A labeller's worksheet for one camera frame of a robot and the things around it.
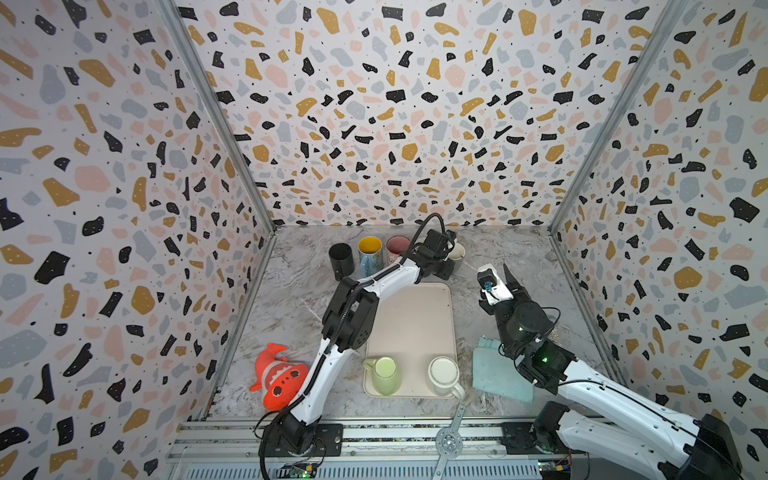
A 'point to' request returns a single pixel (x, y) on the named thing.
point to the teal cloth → (495, 373)
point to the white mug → (443, 373)
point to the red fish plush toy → (280, 379)
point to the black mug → (342, 259)
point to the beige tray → (413, 326)
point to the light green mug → (386, 378)
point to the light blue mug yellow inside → (371, 257)
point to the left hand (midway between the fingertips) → (453, 261)
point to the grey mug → (457, 255)
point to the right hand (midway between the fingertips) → (500, 265)
